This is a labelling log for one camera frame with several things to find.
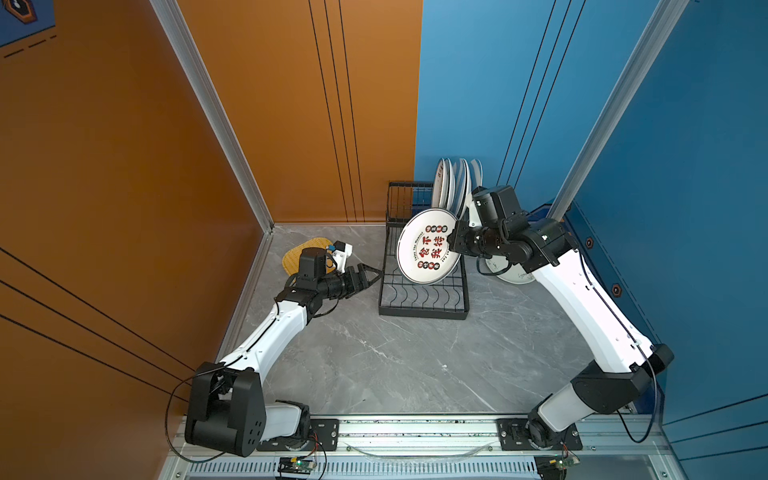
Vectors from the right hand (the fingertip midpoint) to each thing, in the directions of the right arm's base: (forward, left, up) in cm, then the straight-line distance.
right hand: (442, 240), depth 70 cm
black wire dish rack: (+4, -4, -32) cm, 33 cm away
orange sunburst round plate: (+32, -3, -8) cm, 33 cm away
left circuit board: (-40, +36, -35) cm, 64 cm away
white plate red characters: (0, +4, -5) cm, 6 cm away
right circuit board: (-41, -25, -35) cm, 60 cm away
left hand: (0, +17, -13) cm, 21 cm away
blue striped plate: (+29, -14, -1) cm, 32 cm away
